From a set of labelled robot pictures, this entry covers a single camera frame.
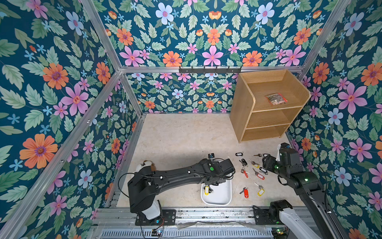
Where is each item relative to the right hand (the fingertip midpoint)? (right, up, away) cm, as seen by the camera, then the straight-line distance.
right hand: (267, 158), depth 75 cm
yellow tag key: (0, -7, +18) cm, 19 cm away
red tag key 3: (-8, -20, +7) cm, 23 cm away
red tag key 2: (+1, -13, +13) cm, 19 cm away
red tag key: (-8, -11, +14) cm, 20 cm away
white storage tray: (-22, -21, +5) cm, 31 cm away
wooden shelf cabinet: (+2, +29, +7) cm, 30 cm away
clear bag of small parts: (+8, +32, +6) cm, 34 cm away
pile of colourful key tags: (-30, -19, +7) cm, 36 cm away
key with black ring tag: (-7, -6, +18) cm, 20 cm away
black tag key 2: (-9, -1, +21) cm, 23 cm away
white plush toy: (-68, -6, +16) cm, 70 cm away
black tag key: (+8, -2, +21) cm, 23 cm away
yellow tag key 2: (0, -20, +7) cm, 21 cm away
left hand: (-23, -11, +2) cm, 25 cm away
